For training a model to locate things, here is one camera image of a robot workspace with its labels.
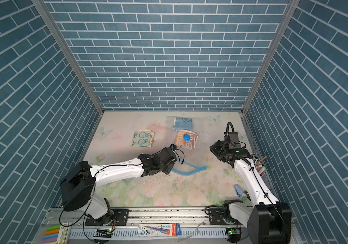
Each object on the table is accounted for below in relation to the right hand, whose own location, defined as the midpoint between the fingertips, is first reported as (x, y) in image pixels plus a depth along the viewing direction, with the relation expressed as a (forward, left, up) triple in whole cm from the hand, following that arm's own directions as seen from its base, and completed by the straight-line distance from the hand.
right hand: (212, 148), depth 84 cm
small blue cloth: (-18, -15, -12) cm, 27 cm away
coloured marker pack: (-44, +70, -12) cm, 84 cm away
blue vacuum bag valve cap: (+14, +15, -10) cm, 23 cm away
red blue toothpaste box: (-39, +25, -12) cm, 48 cm away
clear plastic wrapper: (-40, +12, -14) cm, 44 cm away
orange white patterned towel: (+8, +12, -10) cm, 18 cm away
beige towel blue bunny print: (+11, +44, -11) cm, 47 cm away
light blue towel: (+27, +18, -12) cm, 35 cm away
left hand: (-8, +21, -6) cm, 24 cm away
